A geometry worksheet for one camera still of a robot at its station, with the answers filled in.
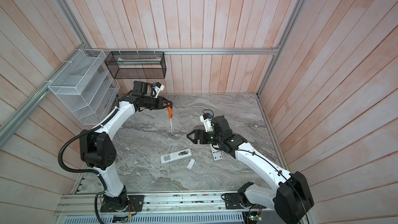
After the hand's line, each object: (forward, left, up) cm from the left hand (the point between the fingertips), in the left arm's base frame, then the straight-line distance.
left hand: (170, 106), depth 85 cm
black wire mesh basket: (+34, +26, +3) cm, 44 cm away
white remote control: (-21, -3, -20) cm, 29 cm away
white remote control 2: (-19, -26, -19) cm, 38 cm away
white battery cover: (-26, -11, -22) cm, 35 cm away
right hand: (-17, -13, -3) cm, 21 cm away
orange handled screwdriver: (-3, 0, -3) cm, 5 cm away
